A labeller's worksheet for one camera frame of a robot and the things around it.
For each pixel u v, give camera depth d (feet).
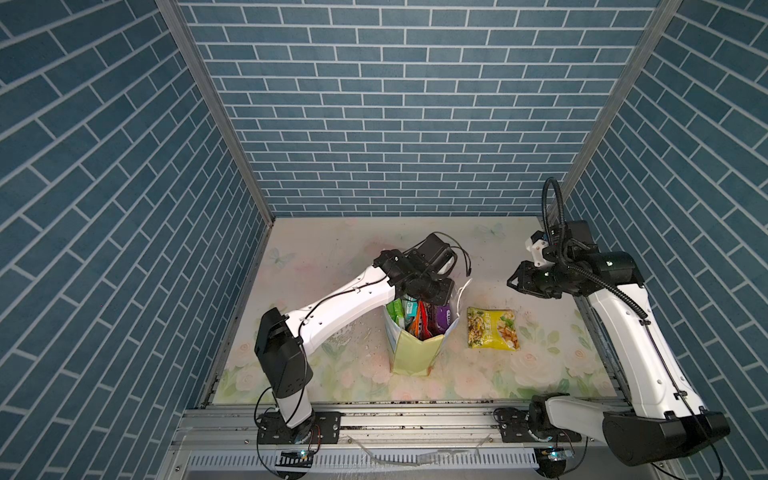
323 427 2.43
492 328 2.92
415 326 2.41
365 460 2.32
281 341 1.40
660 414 1.22
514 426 2.42
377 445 2.38
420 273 1.76
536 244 2.15
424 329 2.43
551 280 1.89
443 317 2.38
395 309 2.46
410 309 2.35
